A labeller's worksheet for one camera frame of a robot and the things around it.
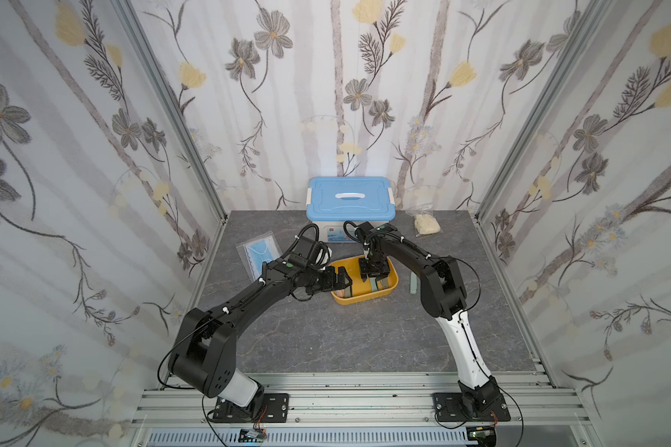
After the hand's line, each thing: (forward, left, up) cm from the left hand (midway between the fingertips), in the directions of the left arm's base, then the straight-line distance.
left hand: (344, 281), depth 83 cm
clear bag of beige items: (+47, -35, -11) cm, 60 cm away
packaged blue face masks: (+23, +33, -14) cm, 43 cm away
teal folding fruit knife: (+7, -11, -14) cm, 19 cm away
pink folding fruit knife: (+3, +1, -13) cm, 13 cm away
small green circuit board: (-37, +26, -14) cm, 47 cm away
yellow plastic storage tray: (+4, -7, -13) cm, 15 cm away
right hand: (+11, -11, -11) cm, 19 cm away
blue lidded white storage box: (+34, +3, +2) cm, 34 cm away
